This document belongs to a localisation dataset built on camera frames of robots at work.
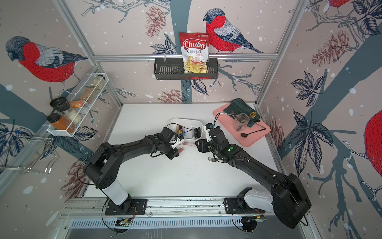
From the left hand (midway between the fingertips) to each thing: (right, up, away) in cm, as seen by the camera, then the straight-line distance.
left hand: (179, 150), depth 91 cm
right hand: (+12, +7, -8) cm, 17 cm away
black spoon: (+45, +8, +10) cm, 46 cm away
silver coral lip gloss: (+1, 0, +1) cm, 1 cm away
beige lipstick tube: (-2, +12, +12) cm, 18 cm away
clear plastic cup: (+40, +18, +2) cm, 44 cm away
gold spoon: (+49, +23, +7) cm, 54 cm away
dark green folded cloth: (+45, +29, +27) cm, 60 cm away
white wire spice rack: (-48, +31, -16) cm, 59 cm away
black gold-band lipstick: (+13, +10, +11) cm, 19 cm away
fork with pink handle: (+21, -6, -1) cm, 22 cm away
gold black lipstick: (0, +12, +11) cm, 16 cm away
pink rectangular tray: (+47, +8, +10) cm, 48 cm away
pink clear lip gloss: (+6, +3, +4) cm, 8 cm away
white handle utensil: (+31, +24, +23) cm, 45 cm away
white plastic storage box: (+8, +12, +12) cm, 19 cm away
